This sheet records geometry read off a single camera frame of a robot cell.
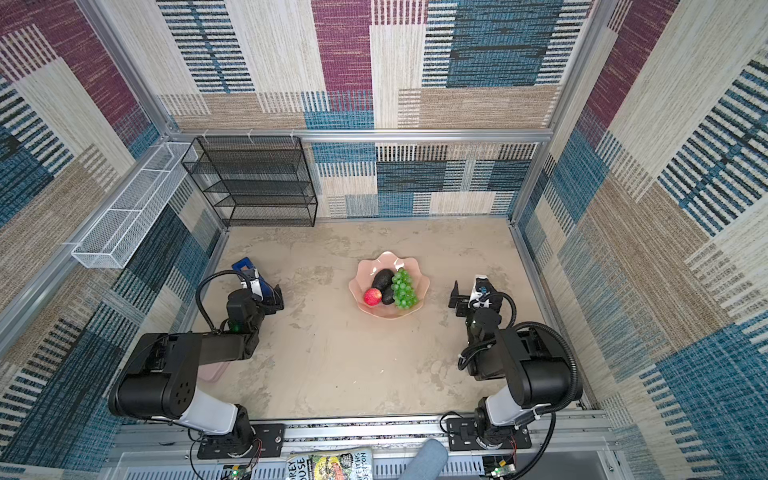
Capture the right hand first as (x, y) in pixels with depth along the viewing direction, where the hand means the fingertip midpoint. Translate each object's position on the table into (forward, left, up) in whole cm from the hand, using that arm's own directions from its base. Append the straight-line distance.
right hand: (472, 285), depth 90 cm
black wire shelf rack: (+43, +73, +7) cm, 85 cm away
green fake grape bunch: (-1, +21, 0) cm, 21 cm away
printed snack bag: (-42, +38, -7) cm, 57 cm away
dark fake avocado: (+4, +26, -5) cm, 27 cm away
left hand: (+4, +64, -1) cm, 64 cm away
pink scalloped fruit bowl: (+10, +32, -6) cm, 34 cm away
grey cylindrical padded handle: (-42, +17, -6) cm, 46 cm away
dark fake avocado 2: (+10, +26, -7) cm, 29 cm away
